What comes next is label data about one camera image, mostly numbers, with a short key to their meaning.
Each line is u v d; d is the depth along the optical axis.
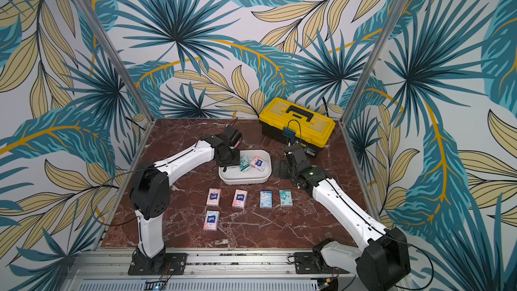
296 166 0.60
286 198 0.88
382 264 0.38
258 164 0.98
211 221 0.82
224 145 0.69
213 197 0.88
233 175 0.91
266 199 0.88
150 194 0.49
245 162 0.95
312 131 0.93
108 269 0.74
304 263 0.74
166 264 0.72
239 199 0.87
